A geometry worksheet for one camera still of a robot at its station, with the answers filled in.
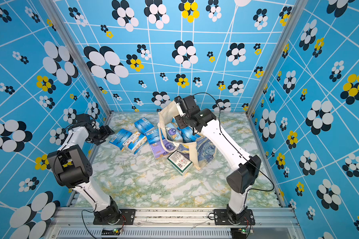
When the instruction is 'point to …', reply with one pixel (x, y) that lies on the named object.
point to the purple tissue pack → (158, 150)
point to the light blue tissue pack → (172, 133)
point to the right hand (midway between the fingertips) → (185, 116)
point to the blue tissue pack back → (143, 125)
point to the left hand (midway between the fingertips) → (111, 133)
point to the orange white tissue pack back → (133, 144)
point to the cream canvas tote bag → (202, 151)
